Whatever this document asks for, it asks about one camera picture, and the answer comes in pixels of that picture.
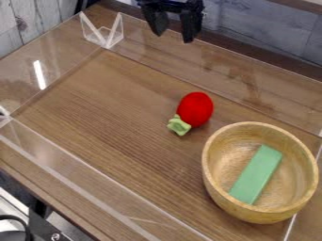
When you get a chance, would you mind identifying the clear acrylic enclosure wall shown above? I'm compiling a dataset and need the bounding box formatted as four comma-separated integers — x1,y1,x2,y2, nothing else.
0,8,322,241

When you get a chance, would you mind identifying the red toy strawberry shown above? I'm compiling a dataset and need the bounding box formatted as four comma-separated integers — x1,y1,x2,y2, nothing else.
168,92,214,137

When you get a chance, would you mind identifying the black metal bracket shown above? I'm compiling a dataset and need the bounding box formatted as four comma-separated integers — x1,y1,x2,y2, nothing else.
29,210,74,241

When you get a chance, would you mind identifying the black cable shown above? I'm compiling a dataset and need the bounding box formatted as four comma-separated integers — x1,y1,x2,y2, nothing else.
0,214,33,241

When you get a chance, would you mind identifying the light wooden bowl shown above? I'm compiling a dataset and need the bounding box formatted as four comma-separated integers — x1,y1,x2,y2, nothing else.
202,121,320,224

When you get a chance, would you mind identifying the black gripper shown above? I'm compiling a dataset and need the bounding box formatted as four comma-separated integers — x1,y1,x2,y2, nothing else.
137,0,205,43

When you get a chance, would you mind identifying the green rectangular block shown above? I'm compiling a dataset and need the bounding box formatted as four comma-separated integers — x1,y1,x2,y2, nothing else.
229,145,284,204

